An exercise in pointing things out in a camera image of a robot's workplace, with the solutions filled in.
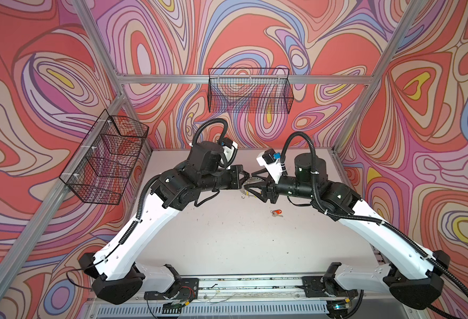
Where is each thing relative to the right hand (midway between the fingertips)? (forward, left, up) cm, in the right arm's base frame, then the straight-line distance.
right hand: (252, 185), depth 62 cm
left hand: (+1, 0, +4) cm, 4 cm away
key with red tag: (+7, -14, -34) cm, 38 cm away
